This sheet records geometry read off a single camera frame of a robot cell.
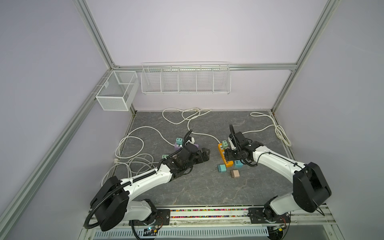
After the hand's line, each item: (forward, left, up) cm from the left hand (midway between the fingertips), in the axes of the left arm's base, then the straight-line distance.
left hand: (204, 154), depth 81 cm
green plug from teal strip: (-3, -11, -12) cm, 17 cm away
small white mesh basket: (+46, +54, +10) cm, 72 cm away
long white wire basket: (+51, +9, +15) cm, 54 cm away
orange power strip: (-1, -14, -11) cm, 18 cm away
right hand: (+2, -16, -7) cm, 18 cm away
